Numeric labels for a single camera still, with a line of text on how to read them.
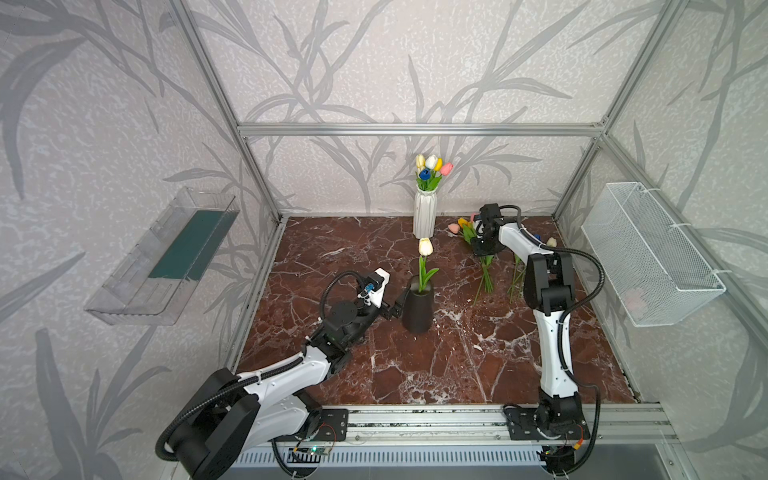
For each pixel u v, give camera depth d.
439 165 0.94
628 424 0.75
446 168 0.93
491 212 0.91
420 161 0.94
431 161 0.90
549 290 0.63
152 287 0.63
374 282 0.63
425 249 0.73
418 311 0.82
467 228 1.12
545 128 0.96
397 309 0.69
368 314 0.67
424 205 0.99
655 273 0.63
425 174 0.89
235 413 0.41
